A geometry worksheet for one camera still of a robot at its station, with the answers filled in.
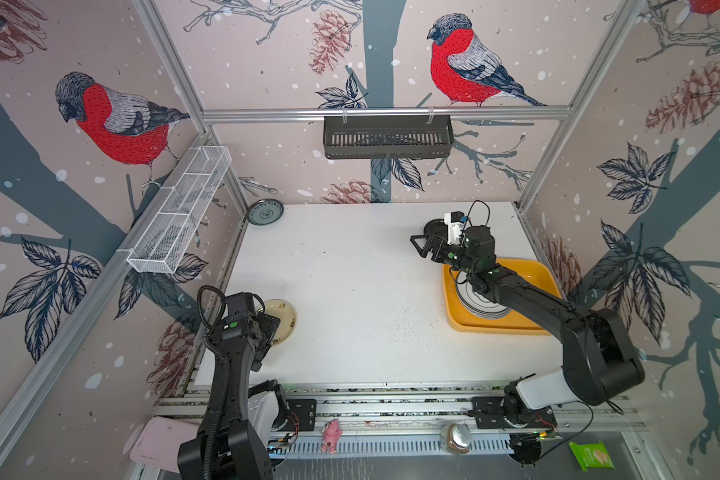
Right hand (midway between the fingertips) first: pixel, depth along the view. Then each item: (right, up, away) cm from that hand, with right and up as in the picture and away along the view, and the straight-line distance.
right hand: (419, 243), depth 85 cm
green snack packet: (+37, -48, -18) cm, 63 cm away
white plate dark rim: (+18, -18, +3) cm, 26 cm away
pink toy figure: (-23, -44, -16) cm, 53 cm away
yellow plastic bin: (+14, -23, +5) cm, 27 cm away
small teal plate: (-58, +12, +37) cm, 70 cm away
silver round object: (+4, -41, -23) cm, 47 cm away
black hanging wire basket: (-8, +38, +20) cm, 43 cm away
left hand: (-43, -26, -3) cm, 51 cm away
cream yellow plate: (-41, -22, +7) cm, 47 cm away
